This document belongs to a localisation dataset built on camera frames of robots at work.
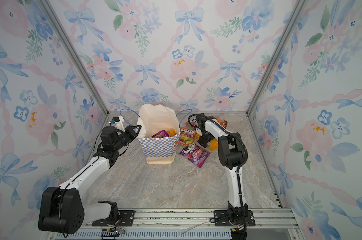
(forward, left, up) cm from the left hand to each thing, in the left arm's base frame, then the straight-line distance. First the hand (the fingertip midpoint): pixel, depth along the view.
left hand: (141, 124), depth 80 cm
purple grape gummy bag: (+1, -9, -10) cm, 14 cm away
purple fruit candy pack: (-6, -30, -21) cm, 38 cm away
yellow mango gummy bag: (+7, -15, -16) cm, 23 cm away
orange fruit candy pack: (+8, -25, -22) cm, 34 cm away
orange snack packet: (+16, -51, -17) cm, 56 cm away
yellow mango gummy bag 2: (0, -41, -19) cm, 45 cm away
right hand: (+7, -41, -23) cm, 48 cm away
